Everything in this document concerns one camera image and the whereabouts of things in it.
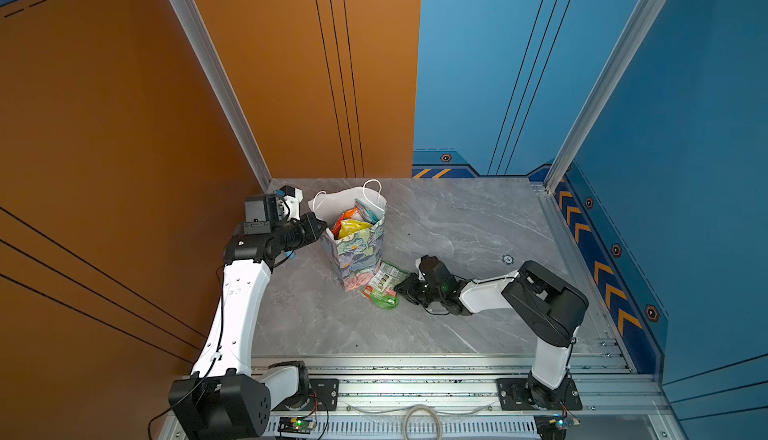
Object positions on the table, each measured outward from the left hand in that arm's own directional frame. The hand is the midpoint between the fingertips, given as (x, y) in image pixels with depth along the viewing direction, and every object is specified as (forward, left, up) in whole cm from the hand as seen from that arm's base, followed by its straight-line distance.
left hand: (327, 221), depth 76 cm
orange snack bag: (+9, -2, -10) cm, 14 cm away
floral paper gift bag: (-5, -7, -11) cm, 13 cm away
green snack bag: (-6, -14, -25) cm, 29 cm away
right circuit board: (-40, -55, -27) cm, 73 cm away
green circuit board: (-40, +7, -28) cm, 50 cm away
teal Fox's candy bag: (+8, -10, -8) cm, 15 cm away
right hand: (-7, -17, -25) cm, 31 cm away
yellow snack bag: (+2, -5, -5) cm, 7 cm away
